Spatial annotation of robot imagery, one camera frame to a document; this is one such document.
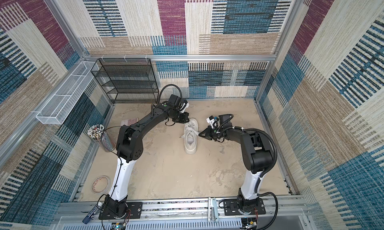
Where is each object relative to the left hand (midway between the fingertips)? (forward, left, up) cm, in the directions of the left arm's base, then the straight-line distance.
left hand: (190, 118), depth 97 cm
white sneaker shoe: (-12, 0, -3) cm, 12 cm away
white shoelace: (-8, +1, -2) cm, 9 cm away
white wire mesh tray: (-12, +62, +23) cm, 67 cm away
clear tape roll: (-36, +48, -10) cm, 61 cm away
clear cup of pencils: (-15, +49, +2) cm, 51 cm away
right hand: (-11, -6, -3) cm, 13 cm away
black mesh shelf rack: (+30, +46, +7) cm, 55 cm away
